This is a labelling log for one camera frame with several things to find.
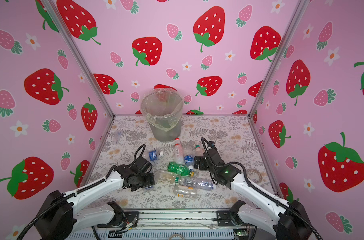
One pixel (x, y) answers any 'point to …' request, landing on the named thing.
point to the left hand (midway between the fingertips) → (150, 183)
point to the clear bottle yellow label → (165, 177)
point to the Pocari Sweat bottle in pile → (189, 151)
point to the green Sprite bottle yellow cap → (179, 169)
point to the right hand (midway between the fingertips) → (200, 157)
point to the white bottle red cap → (178, 152)
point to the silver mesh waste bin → (158, 134)
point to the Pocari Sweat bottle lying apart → (154, 155)
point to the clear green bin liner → (162, 107)
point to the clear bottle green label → (198, 151)
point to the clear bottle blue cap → (198, 183)
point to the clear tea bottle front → (184, 191)
